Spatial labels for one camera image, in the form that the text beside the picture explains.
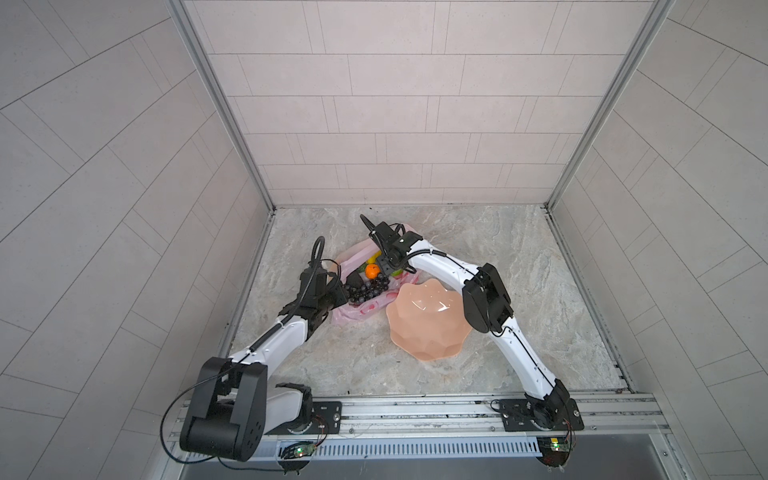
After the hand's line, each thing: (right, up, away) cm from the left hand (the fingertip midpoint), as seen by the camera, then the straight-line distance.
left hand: (352, 283), depth 89 cm
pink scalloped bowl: (+23, -10, -3) cm, 25 cm away
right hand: (+11, +5, +11) cm, 16 cm away
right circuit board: (+50, -35, -21) cm, 64 cm away
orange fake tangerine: (+6, +3, +5) cm, 8 cm away
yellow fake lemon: (+6, +7, +4) cm, 10 cm away
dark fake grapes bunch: (+3, -3, 0) cm, 4 cm away
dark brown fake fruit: (0, +1, +3) cm, 3 cm away
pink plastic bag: (+1, +8, -2) cm, 8 cm away
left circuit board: (-8, -32, -24) cm, 41 cm away
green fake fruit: (+14, +3, +4) cm, 15 cm away
